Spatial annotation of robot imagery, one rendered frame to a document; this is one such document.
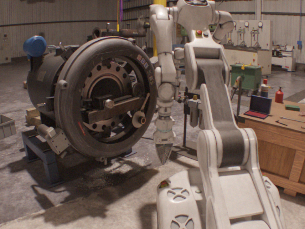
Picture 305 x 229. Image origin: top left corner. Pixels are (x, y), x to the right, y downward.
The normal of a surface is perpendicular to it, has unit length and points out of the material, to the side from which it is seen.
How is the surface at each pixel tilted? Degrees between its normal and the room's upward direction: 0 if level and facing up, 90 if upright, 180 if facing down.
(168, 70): 66
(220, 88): 45
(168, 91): 92
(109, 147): 90
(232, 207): 21
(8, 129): 90
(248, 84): 90
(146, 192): 0
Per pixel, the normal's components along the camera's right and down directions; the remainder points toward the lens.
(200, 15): 0.07, 0.19
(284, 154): -0.69, 0.22
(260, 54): 0.51, 0.26
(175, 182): 0.00, -0.95
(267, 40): -0.86, 0.15
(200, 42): 0.04, -0.63
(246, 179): 0.03, -0.78
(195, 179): 0.07, -0.05
